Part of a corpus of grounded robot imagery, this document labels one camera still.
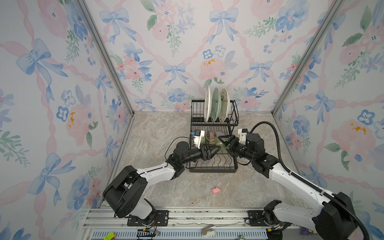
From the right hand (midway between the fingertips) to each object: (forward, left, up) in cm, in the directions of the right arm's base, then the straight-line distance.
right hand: (219, 140), depth 77 cm
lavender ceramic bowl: (+12, -2, -10) cm, 16 cm away
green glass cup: (-6, -1, +2) cm, 6 cm away
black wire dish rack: (-1, -4, -23) cm, 23 cm away
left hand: (-6, +1, +2) cm, 6 cm away
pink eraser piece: (-19, +1, -21) cm, 28 cm away
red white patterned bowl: (+11, +3, -11) cm, 16 cm away
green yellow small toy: (-40, +50, -19) cm, 67 cm away
